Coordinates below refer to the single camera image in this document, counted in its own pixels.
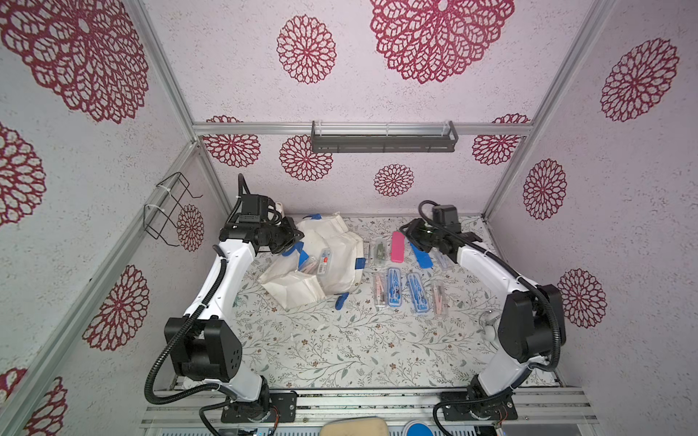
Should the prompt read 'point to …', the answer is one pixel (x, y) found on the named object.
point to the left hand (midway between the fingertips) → (305, 235)
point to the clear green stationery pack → (380, 252)
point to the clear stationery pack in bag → (320, 265)
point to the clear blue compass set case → (394, 287)
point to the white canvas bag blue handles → (292, 288)
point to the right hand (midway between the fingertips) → (402, 226)
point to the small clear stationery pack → (366, 251)
